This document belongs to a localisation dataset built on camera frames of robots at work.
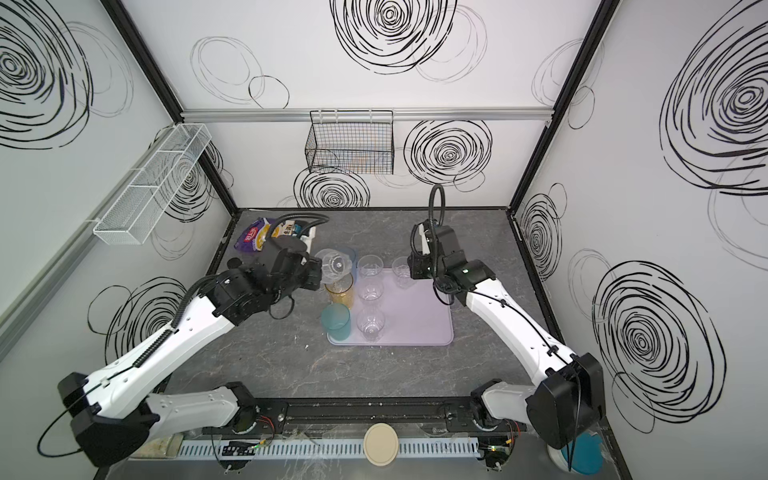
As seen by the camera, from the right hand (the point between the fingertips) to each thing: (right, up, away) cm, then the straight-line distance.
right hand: (414, 260), depth 79 cm
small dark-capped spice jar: (-57, -2, +17) cm, 60 cm away
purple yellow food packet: (-57, +6, +32) cm, 66 cm away
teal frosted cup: (-22, -18, +8) cm, 30 cm away
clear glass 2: (-2, -6, +20) cm, 21 cm away
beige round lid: (-9, -39, -15) cm, 43 cm away
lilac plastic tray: (-6, -17, +14) cm, 23 cm away
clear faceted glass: (-13, -4, +19) cm, 23 cm away
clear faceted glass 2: (-13, -12, +14) cm, 22 cm away
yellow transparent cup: (-20, -9, +5) cm, 23 cm away
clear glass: (-21, -1, -2) cm, 21 cm away
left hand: (-24, 0, -7) cm, 25 cm away
